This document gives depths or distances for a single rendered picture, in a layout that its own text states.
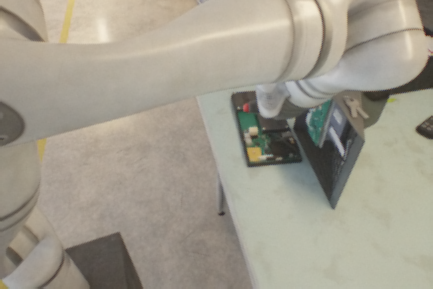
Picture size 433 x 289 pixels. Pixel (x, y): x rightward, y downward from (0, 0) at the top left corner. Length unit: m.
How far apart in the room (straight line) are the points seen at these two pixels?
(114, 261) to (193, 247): 0.96
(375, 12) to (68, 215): 1.89
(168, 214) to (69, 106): 1.71
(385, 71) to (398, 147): 0.62
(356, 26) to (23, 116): 0.26
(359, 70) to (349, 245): 0.45
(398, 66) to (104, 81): 0.23
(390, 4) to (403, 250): 0.52
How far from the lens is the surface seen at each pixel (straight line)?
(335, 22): 0.26
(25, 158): 0.34
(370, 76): 0.31
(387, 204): 0.78
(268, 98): 0.44
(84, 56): 0.17
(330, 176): 0.78
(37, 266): 0.65
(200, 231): 1.80
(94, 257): 0.86
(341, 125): 0.67
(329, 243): 0.69
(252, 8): 0.22
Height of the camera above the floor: 1.59
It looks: 44 degrees down
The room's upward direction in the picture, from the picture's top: 1 degrees counter-clockwise
